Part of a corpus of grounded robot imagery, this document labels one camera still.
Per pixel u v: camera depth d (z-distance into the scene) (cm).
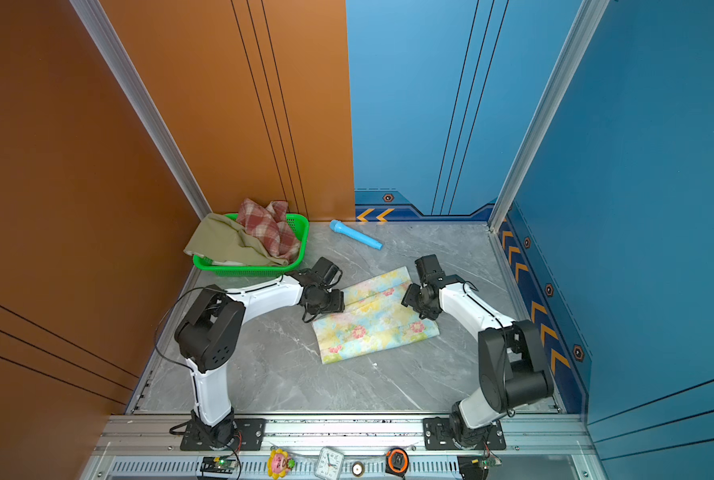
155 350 93
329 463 68
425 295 67
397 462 67
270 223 102
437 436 72
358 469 66
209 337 51
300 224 110
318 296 74
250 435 74
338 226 116
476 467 70
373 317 92
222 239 104
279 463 66
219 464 71
